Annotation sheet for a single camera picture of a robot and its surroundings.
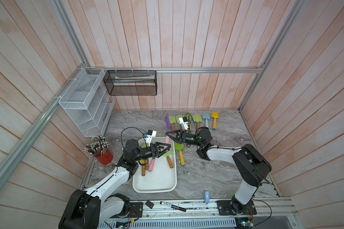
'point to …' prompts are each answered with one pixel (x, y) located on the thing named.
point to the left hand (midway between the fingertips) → (169, 150)
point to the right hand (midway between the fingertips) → (166, 136)
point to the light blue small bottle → (207, 197)
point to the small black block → (149, 204)
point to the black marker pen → (175, 207)
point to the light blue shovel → (206, 116)
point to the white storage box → (162, 178)
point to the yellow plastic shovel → (215, 115)
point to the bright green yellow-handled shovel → (189, 118)
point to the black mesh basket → (131, 82)
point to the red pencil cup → (99, 148)
